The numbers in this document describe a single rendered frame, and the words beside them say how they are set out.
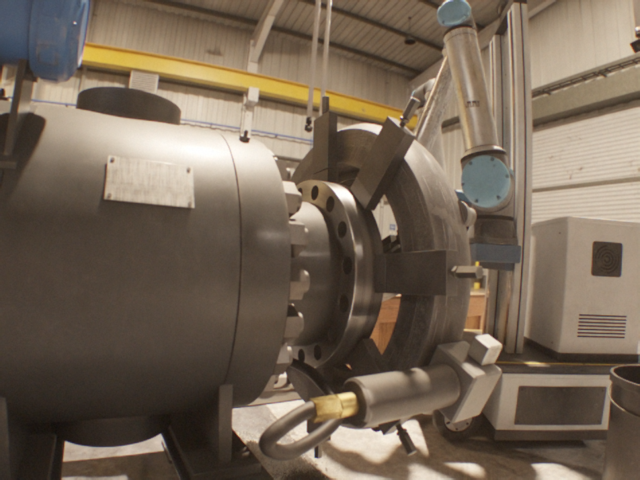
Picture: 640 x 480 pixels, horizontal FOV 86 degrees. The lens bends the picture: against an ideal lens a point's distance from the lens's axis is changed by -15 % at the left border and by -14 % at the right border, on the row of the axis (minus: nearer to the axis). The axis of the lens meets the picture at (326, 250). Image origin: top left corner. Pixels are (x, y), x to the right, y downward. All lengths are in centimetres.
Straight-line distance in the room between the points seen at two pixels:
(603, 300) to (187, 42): 1248
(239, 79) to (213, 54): 136
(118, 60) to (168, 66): 133
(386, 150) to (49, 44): 60
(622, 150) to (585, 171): 93
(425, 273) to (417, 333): 12
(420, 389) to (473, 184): 76
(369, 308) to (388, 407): 27
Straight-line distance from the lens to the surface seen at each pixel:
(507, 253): 141
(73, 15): 63
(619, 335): 170
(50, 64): 64
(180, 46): 1300
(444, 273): 67
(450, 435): 156
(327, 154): 101
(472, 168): 126
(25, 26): 64
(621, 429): 128
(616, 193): 978
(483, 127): 133
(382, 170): 82
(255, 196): 64
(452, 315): 75
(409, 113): 81
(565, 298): 157
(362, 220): 83
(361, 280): 78
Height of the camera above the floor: 65
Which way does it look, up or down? 1 degrees up
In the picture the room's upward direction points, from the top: 4 degrees clockwise
